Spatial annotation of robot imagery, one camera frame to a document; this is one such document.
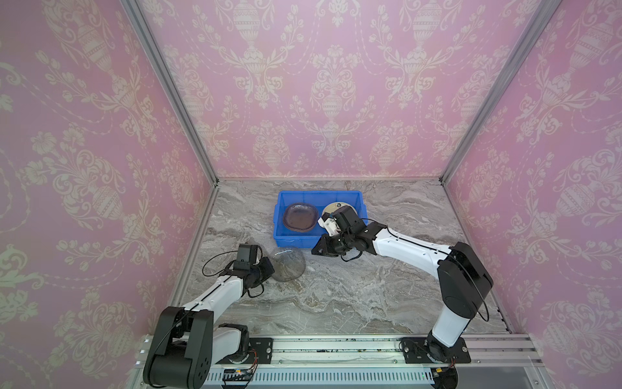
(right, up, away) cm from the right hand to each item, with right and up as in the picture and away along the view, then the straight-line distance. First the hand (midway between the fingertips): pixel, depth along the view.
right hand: (313, 252), depth 82 cm
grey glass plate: (-10, -7, +10) cm, 16 cm away
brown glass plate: (-6, +10, +21) cm, 25 cm away
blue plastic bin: (-12, +3, +14) cm, 19 cm away
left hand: (-15, -8, +8) cm, 19 cm away
